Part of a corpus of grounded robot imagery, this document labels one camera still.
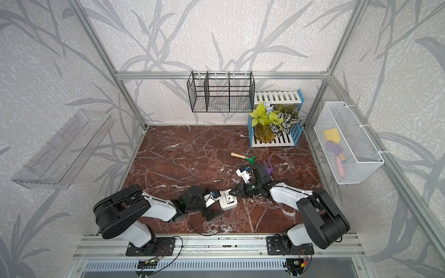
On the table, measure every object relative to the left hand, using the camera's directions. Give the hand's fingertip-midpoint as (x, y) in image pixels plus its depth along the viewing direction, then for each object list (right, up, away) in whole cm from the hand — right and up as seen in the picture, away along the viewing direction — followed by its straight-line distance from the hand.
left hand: (220, 203), depth 86 cm
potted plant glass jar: (+26, +41, +5) cm, 49 cm away
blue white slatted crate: (+44, +32, +25) cm, 60 cm away
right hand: (+5, +6, -4) cm, 9 cm away
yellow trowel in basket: (+57, +35, +2) cm, 67 cm away
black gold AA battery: (-2, +9, +8) cm, 12 cm away
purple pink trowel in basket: (+56, +28, -3) cm, 62 cm away
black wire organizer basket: (+3, +61, +19) cm, 64 cm away
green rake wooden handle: (+18, +20, +17) cm, 32 cm away
